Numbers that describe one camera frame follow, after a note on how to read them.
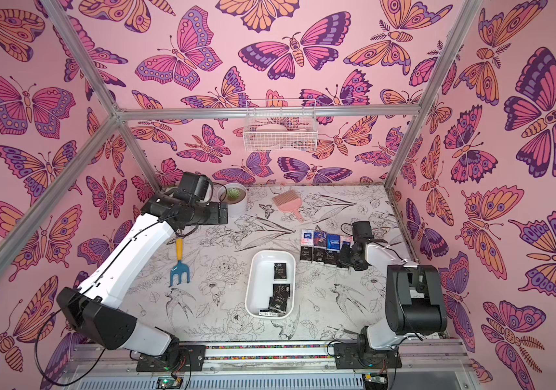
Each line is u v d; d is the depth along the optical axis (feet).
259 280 2.94
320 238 3.21
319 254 3.10
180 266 3.05
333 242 3.19
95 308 1.30
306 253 3.11
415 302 1.46
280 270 2.95
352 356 2.40
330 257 3.08
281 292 2.75
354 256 2.41
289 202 3.73
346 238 3.25
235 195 3.37
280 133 3.03
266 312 2.56
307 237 3.25
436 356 2.45
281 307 2.61
